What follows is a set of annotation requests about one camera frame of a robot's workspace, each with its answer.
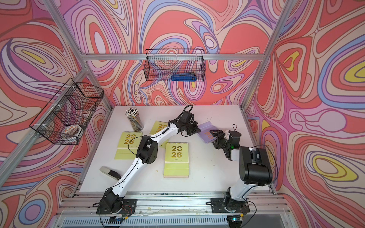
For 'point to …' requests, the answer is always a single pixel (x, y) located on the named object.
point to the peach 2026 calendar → (176, 176)
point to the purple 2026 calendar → (205, 133)
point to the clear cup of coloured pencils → (132, 114)
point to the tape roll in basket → (73, 129)
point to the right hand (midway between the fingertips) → (209, 136)
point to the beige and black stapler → (110, 173)
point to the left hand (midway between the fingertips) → (204, 131)
